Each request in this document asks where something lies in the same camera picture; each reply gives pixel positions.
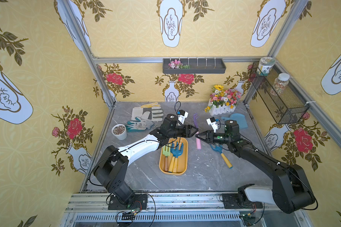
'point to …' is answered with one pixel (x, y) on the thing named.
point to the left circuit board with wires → (130, 215)
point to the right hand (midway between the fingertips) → (200, 134)
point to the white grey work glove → (147, 113)
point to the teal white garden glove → (138, 125)
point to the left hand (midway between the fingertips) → (191, 127)
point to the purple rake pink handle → (198, 139)
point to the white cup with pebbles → (120, 131)
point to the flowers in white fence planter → (222, 101)
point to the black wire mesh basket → (281, 96)
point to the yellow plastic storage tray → (182, 168)
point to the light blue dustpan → (240, 118)
